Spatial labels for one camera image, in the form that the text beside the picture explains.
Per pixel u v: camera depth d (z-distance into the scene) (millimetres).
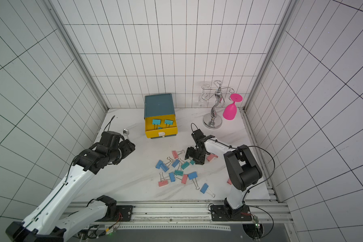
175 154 935
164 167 873
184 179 839
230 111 948
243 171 471
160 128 877
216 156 924
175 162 899
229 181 818
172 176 854
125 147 662
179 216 727
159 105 923
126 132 1033
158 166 877
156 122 896
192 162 893
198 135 761
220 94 904
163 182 831
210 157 926
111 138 551
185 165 894
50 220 389
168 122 900
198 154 780
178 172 873
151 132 821
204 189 811
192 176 855
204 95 897
